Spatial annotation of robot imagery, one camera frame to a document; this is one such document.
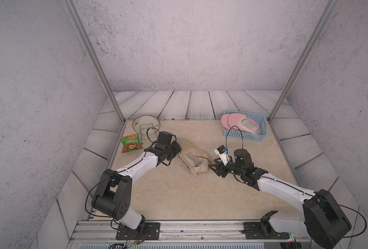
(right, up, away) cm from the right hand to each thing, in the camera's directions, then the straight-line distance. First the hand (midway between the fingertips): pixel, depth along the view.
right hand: (213, 163), depth 82 cm
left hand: (-15, +7, +6) cm, 18 cm away
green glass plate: (-41, +24, +19) cm, 51 cm away
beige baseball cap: (-8, -1, +14) cm, 17 cm away
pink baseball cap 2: (+12, +24, +26) cm, 37 cm away
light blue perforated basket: (+41, +25, +32) cm, 57 cm away
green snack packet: (-50, +9, +19) cm, 55 cm away
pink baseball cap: (+25, +23, +26) cm, 43 cm away
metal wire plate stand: (-31, +17, -11) cm, 37 cm away
